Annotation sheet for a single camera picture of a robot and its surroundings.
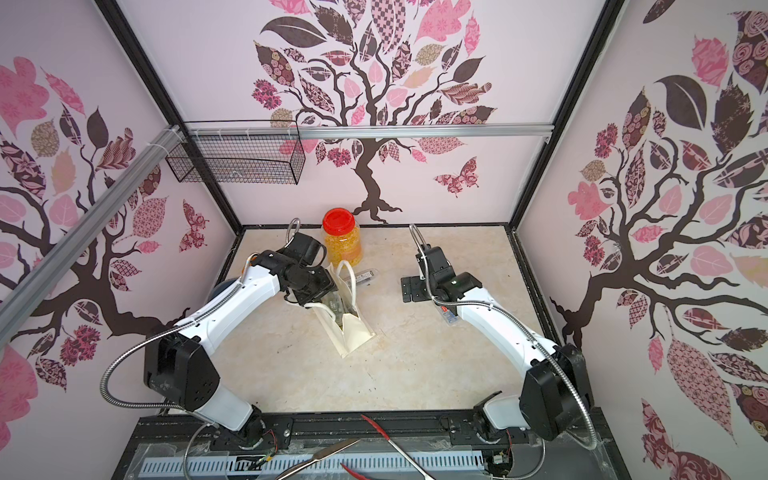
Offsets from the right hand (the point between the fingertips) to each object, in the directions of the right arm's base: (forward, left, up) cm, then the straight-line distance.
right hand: (419, 281), depth 84 cm
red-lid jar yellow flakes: (+20, +25, -2) cm, 32 cm away
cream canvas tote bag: (-11, +21, -9) cm, 25 cm away
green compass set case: (-2, +26, -7) cm, 27 cm away
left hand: (-4, +25, -1) cm, 25 cm away
